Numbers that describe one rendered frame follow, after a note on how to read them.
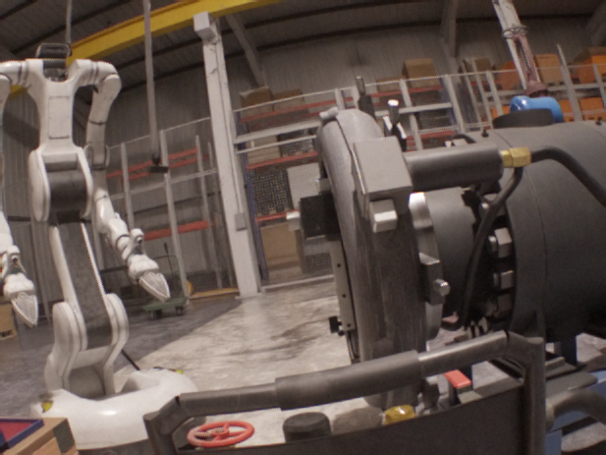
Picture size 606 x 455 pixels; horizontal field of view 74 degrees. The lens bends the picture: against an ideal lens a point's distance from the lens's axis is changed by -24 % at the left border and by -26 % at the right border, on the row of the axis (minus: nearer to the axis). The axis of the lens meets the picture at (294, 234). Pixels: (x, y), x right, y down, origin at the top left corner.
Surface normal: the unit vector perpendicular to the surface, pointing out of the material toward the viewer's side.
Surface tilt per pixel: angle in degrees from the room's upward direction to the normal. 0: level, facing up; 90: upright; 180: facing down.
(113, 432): 89
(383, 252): 84
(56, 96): 95
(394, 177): 67
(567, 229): 91
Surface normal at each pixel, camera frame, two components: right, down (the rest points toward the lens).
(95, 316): 0.64, -0.38
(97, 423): 0.19, -0.58
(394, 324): 0.00, 0.23
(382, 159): -0.09, -0.40
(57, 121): 0.72, -0.04
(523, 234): -0.04, -0.07
